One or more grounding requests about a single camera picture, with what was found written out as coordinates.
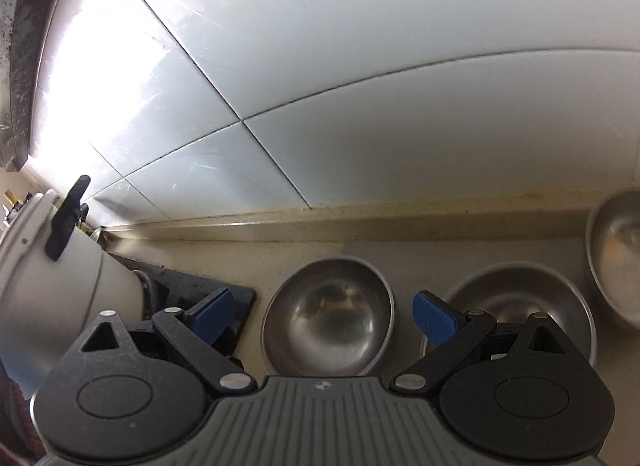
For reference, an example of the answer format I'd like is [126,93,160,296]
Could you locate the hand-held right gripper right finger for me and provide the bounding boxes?
[390,290,567,394]

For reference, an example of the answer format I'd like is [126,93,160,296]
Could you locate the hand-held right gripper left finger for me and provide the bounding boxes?
[80,288,257,394]

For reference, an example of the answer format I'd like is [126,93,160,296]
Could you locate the stainless steel bowl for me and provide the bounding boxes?
[419,266,597,372]
[585,188,640,327]
[261,256,396,377]

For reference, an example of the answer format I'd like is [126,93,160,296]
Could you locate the black gas stove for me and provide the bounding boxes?
[102,253,257,362]

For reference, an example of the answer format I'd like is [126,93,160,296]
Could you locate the aluminium cooking pot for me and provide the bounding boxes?
[0,175,152,399]

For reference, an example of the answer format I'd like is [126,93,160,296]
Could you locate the aluminium pot lid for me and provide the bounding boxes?
[0,188,60,259]

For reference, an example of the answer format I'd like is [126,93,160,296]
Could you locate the black range hood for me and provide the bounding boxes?
[0,0,78,173]

